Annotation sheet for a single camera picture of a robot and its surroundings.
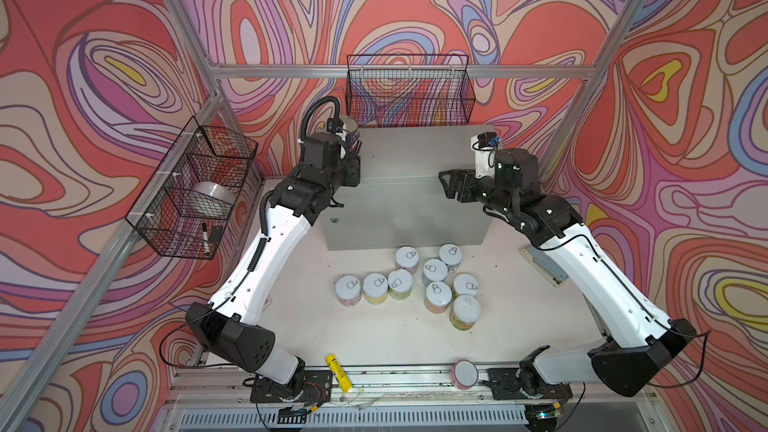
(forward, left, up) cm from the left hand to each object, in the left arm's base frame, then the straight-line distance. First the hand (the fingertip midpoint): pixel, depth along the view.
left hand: (351, 156), depth 73 cm
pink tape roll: (-42, -27, -33) cm, 60 cm away
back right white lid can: (-10, -29, -32) cm, 44 cm away
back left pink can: (-11, -15, -32) cm, 37 cm away
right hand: (-7, -25, -2) cm, 26 cm away
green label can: (-19, -12, -33) cm, 40 cm away
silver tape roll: (-9, +33, -5) cm, 35 cm away
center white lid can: (-15, -23, -32) cm, 42 cm away
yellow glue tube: (-41, +3, -35) cm, 55 cm away
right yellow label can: (-20, -31, -32) cm, 49 cm away
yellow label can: (-20, -5, -32) cm, 39 cm away
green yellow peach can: (-27, -30, -31) cm, 51 cm away
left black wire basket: (-11, +40, -7) cm, 42 cm away
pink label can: (-21, +2, -32) cm, 38 cm away
